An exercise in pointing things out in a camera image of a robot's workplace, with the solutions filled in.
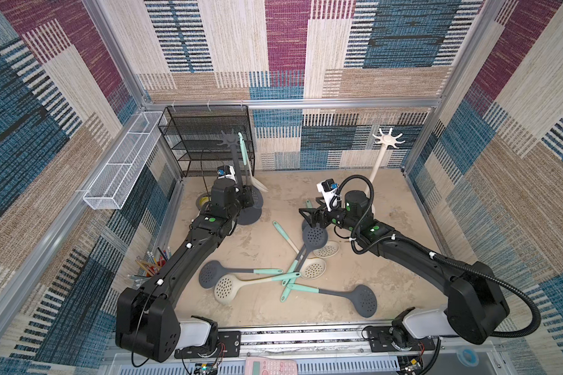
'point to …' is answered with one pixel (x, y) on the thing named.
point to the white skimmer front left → (226, 283)
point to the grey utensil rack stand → (248, 214)
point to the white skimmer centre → (313, 269)
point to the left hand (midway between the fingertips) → (248, 188)
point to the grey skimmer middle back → (314, 237)
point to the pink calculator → (263, 366)
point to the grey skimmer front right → (362, 296)
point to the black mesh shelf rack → (195, 131)
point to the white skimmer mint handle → (256, 184)
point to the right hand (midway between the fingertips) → (312, 208)
